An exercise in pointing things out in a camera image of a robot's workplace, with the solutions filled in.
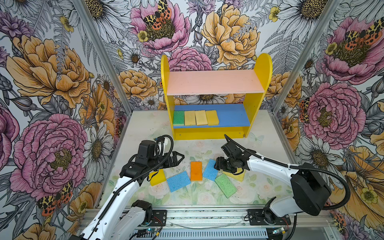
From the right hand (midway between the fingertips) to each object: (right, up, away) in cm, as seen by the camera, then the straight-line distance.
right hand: (220, 172), depth 85 cm
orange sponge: (-13, -1, +4) cm, 14 cm away
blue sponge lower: (-23, -5, 0) cm, 24 cm away
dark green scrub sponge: (-24, +31, +11) cm, 41 cm away
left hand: (-23, +7, -10) cm, 26 cm away
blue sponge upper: (-5, -1, +4) cm, 7 cm away
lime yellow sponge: (+11, -4, +2) cm, 12 cm away
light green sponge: (+3, -7, -2) cm, 8 cm away
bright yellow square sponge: (-34, -4, +1) cm, 34 cm away
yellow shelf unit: (+17, +50, +31) cm, 61 cm away
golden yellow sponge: (-3, +31, +12) cm, 33 cm away
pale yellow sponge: (-17, +31, +11) cm, 37 cm away
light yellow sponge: (-10, +31, +12) cm, 35 cm away
